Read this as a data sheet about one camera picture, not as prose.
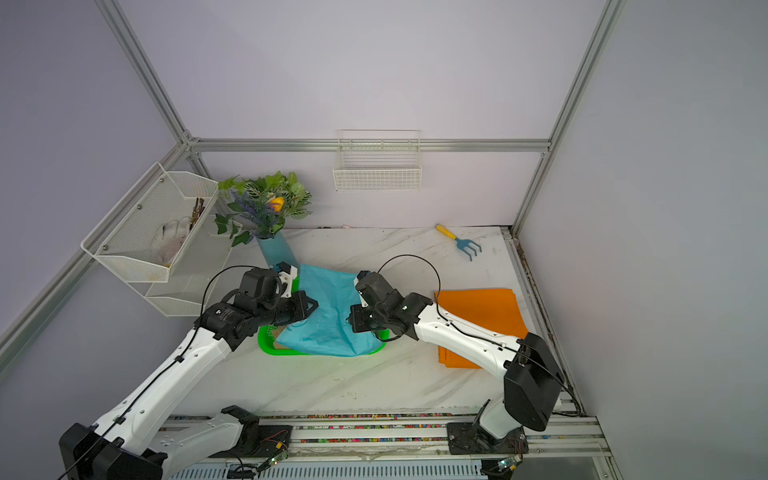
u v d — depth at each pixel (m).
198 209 0.81
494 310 0.96
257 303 0.57
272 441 0.72
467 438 0.73
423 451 0.73
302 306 0.66
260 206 0.78
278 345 0.69
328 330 0.75
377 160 0.96
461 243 1.17
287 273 0.70
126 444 0.38
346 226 1.22
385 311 0.59
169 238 0.78
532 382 0.42
